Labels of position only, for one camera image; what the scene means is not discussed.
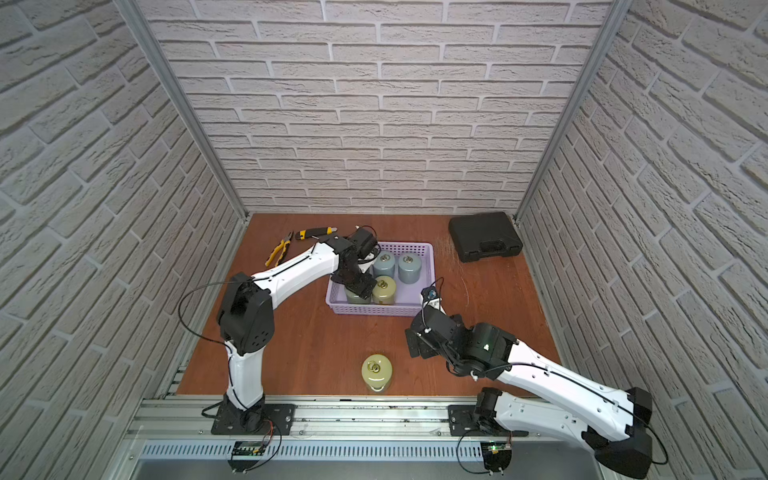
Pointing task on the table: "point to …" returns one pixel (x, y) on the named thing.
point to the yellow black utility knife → (306, 233)
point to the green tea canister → (354, 298)
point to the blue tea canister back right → (409, 269)
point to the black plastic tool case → (484, 234)
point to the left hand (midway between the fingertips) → (363, 283)
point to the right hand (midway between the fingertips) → (428, 329)
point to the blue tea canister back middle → (384, 264)
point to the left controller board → (246, 448)
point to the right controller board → (496, 456)
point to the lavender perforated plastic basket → (407, 297)
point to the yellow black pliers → (286, 243)
